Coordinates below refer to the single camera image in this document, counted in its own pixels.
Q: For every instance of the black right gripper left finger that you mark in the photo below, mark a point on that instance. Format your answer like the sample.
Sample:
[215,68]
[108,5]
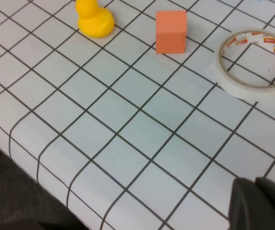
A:
[249,208]

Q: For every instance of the orange foam cube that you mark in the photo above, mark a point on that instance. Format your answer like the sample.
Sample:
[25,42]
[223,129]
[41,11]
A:
[171,31]

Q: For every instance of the right white tape roll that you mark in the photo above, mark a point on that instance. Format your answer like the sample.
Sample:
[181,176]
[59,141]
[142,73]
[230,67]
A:
[230,83]

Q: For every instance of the white grid-patterned cloth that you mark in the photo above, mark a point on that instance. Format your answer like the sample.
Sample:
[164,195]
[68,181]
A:
[124,137]

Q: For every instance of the yellow rubber duck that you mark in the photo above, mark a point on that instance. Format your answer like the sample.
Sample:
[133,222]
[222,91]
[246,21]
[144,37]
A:
[93,20]

